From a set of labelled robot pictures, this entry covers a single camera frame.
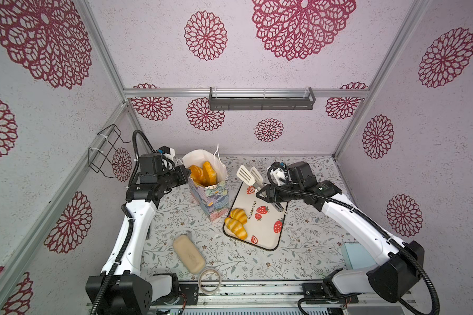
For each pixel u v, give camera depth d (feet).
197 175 3.01
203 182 3.10
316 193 1.74
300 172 1.89
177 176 2.17
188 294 2.41
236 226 2.87
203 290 2.48
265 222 3.04
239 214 2.95
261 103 2.82
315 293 2.39
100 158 2.49
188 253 2.62
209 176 2.95
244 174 2.50
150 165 1.80
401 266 1.28
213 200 2.69
